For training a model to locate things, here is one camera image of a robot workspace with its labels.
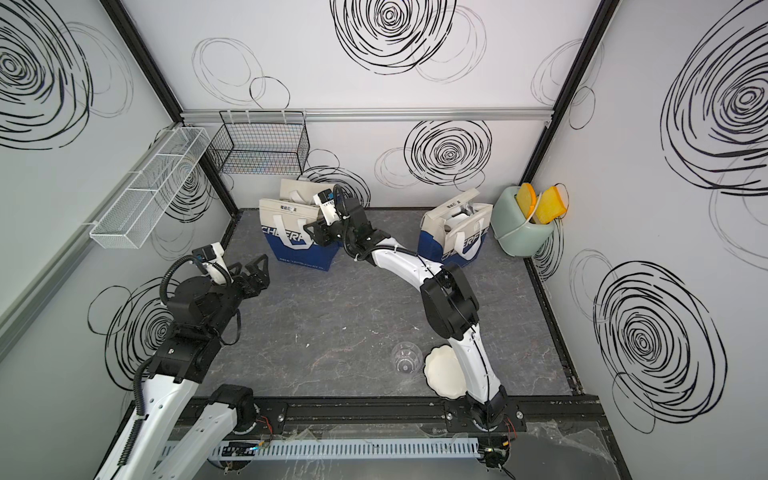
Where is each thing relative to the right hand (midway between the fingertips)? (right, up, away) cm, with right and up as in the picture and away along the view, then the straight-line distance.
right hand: (309, 224), depth 85 cm
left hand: (-10, -9, -15) cm, 20 cm away
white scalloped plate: (+38, -41, -3) cm, 56 cm away
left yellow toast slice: (+68, +9, +11) cm, 69 cm away
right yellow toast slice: (+75, +6, +10) cm, 76 cm away
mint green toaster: (+64, -2, +13) cm, 66 cm away
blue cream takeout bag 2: (-9, 0, +3) cm, 9 cm away
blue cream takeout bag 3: (-5, +11, +8) cm, 14 cm away
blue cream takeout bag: (+41, -2, -4) cm, 41 cm away
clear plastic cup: (+28, -38, -2) cm, 47 cm away
